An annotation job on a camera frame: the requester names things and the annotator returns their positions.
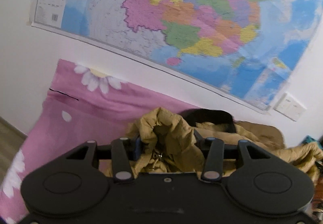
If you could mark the pink floral bed sheet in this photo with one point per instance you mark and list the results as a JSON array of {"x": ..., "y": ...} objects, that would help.
[{"x": 71, "y": 115}]

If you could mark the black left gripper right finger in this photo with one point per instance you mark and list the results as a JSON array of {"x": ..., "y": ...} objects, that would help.
[{"x": 213, "y": 151}]

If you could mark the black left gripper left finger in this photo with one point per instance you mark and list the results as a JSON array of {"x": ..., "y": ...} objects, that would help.
[{"x": 124, "y": 150}]

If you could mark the teal patterned box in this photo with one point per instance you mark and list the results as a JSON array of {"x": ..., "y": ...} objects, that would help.
[{"x": 309, "y": 139}]

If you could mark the white wall switch panel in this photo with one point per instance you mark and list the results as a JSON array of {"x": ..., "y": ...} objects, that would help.
[{"x": 290, "y": 107}]

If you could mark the tan puffer jacket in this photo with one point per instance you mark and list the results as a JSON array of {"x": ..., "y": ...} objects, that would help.
[{"x": 172, "y": 143}]

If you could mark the colourful wall map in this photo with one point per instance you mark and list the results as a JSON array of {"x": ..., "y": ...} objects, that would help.
[{"x": 244, "y": 50}]

